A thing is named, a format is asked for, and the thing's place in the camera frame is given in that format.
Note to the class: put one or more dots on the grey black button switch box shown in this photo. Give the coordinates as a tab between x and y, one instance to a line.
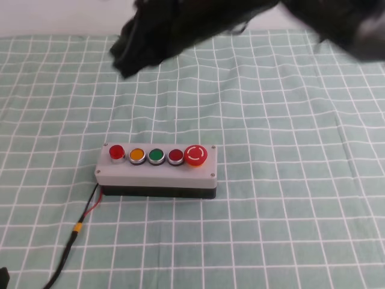
182	181

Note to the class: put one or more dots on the black cloth covered robot arm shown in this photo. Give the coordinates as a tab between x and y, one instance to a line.
163	29

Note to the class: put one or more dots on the red emergency stop button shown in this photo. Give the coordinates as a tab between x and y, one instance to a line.
195	155

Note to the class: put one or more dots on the dark red push button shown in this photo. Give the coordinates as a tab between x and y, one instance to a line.
175	157

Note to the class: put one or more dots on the green push button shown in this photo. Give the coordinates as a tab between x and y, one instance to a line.
156	157

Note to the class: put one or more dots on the yellow push button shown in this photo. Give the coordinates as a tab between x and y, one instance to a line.
137	156

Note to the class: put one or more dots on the cyan checkered tablecloth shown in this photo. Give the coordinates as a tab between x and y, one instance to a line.
299	131

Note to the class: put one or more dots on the red indicator lamp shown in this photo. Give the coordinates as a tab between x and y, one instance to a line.
117	154

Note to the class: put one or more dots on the black object at corner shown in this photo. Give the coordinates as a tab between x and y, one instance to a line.
4	278

